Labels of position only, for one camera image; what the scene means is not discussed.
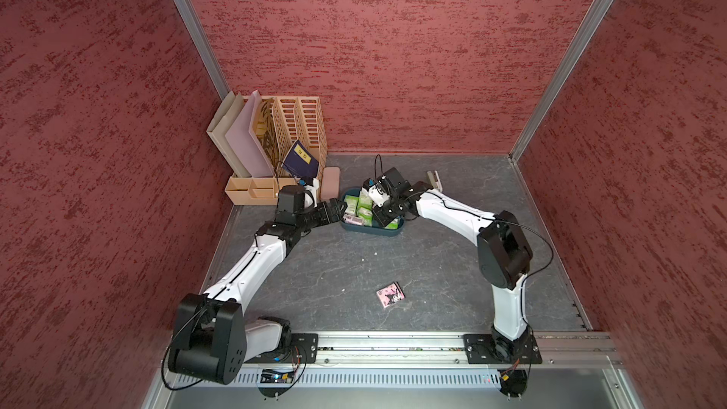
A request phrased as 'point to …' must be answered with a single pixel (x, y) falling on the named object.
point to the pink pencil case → (330, 183)
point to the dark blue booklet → (301, 161)
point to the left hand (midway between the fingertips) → (335, 212)
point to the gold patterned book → (263, 133)
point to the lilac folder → (240, 140)
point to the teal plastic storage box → (378, 229)
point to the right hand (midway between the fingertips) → (377, 218)
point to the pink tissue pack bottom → (390, 294)
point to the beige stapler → (434, 180)
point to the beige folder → (218, 130)
